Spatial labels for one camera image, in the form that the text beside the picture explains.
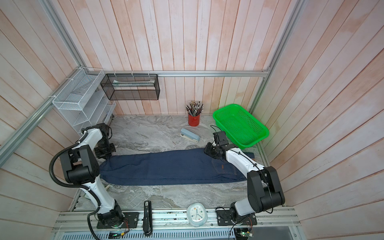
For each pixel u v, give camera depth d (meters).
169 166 0.92
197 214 0.73
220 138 0.70
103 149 0.75
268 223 0.73
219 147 0.69
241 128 1.13
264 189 0.43
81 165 0.51
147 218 0.70
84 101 0.72
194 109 1.01
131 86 0.90
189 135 1.03
